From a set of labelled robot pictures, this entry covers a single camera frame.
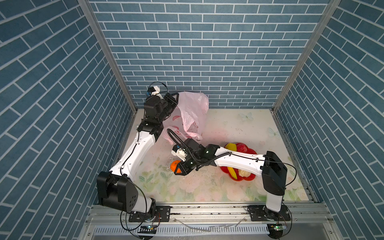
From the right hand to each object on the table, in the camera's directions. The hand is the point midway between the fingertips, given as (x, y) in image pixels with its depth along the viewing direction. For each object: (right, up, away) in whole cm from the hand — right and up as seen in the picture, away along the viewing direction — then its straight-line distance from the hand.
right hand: (175, 169), depth 75 cm
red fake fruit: (+38, +9, +15) cm, 42 cm away
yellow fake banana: (+31, -4, +8) cm, 32 cm away
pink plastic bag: (+6, +25, -4) cm, 26 cm away
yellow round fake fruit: (+32, +9, +15) cm, 36 cm away
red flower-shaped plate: (+28, -3, +9) cm, 29 cm away
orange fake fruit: (-1, +3, -1) cm, 3 cm away
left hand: (+3, +39, -2) cm, 39 cm away
